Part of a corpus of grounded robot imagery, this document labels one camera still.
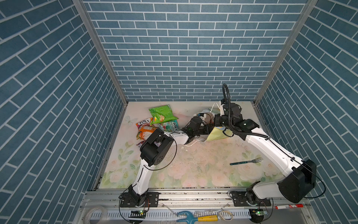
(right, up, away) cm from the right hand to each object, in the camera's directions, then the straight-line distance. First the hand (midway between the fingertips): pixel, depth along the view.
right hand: (213, 114), depth 81 cm
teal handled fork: (+28, -29, +6) cm, 41 cm away
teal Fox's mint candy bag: (-27, -9, +18) cm, 34 cm away
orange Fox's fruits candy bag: (-46, -6, +22) cm, 51 cm away
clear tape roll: (-56, -51, -14) cm, 77 cm away
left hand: (+2, -9, +12) cm, 15 cm away
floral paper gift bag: (+1, -10, -2) cm, 11 cm away
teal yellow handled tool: (-14, -51, -14) cm, 54 cm away
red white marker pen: (+31, -48, -10) cm, 58 cm away
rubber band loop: (+4, -50, -10) cm, 51 cm away
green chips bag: (-35, 0, +21) cm, 41 cm away
